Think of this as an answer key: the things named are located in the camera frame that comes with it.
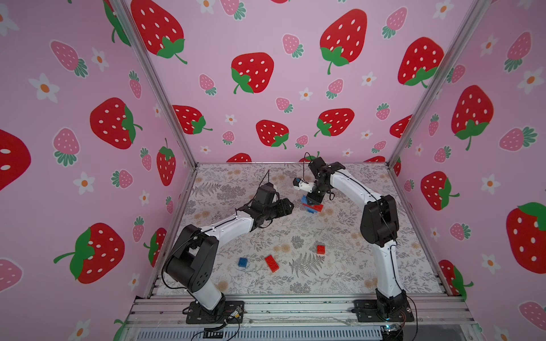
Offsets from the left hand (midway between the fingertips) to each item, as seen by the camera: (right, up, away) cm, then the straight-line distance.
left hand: (290, 207), depth 90 cm
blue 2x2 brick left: (-20, -22, -4) cm, 30 cm away
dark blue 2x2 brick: (+10, -3, +9) cm, 14 cm away
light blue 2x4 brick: (+6, +3, +1) cm, 7 cm away
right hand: (+13, +4, +8) cm, 16 cm away
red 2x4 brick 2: (-7, -22, -6) cm, 24 cm away
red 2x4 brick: (+13, -1, +6) cm, 14 cm away
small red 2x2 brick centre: (+13, -18, -2) cm, 22 cm away
